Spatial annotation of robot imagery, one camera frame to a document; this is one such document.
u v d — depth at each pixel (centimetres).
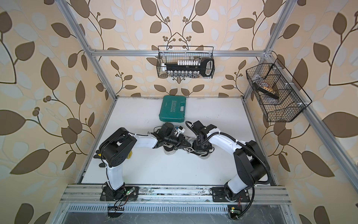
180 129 88
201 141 62
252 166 44
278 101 74
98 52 93
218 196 73
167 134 78
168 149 85
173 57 93
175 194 75
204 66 85
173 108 107
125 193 74
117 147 52
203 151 78
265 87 75
